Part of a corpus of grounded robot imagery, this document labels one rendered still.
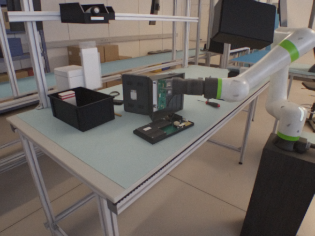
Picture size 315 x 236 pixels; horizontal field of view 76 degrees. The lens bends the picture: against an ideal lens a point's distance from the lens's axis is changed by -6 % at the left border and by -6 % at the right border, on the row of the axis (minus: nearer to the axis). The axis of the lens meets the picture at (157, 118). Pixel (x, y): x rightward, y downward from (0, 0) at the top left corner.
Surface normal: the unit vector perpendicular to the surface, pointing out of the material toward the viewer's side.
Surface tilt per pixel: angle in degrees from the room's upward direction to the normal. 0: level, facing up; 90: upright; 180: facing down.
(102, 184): 0
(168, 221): 0
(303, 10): 90
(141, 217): 0
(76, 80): 90
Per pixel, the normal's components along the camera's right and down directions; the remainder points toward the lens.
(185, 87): -0.33, 0.38
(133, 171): 0.00, -0.91
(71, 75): 0.78, 0.26
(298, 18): -0.63, 0.32
